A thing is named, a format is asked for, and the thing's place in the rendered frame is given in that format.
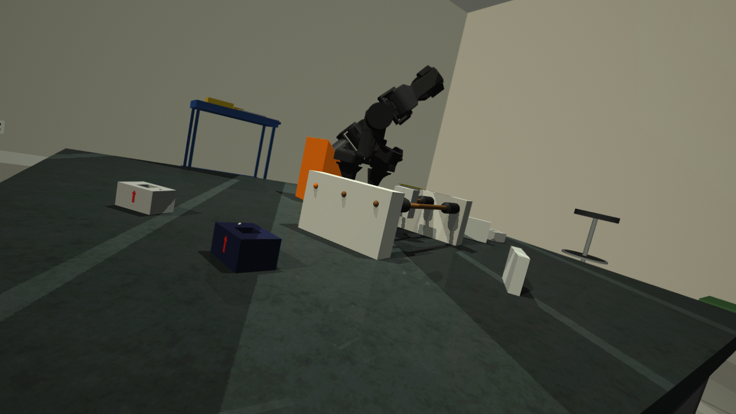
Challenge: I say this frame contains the white rectangular block with red arrow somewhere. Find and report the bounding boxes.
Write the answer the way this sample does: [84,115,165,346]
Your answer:
[115,182,177,215]

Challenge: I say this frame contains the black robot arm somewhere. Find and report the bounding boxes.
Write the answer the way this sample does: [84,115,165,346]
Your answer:
[332,66,444,166]

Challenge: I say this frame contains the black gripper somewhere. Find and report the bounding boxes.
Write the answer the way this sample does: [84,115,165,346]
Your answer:
[333,130,396,186]

